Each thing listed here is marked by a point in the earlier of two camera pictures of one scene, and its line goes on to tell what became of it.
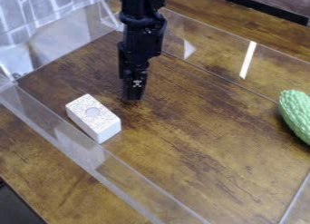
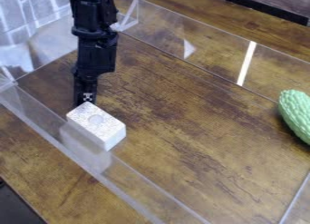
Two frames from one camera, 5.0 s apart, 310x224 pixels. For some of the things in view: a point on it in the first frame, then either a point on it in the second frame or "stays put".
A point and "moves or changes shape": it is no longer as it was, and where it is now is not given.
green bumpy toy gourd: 294,112 stays put
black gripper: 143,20 to 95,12
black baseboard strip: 265,7 stays put
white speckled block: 94,118 moves or changes shape
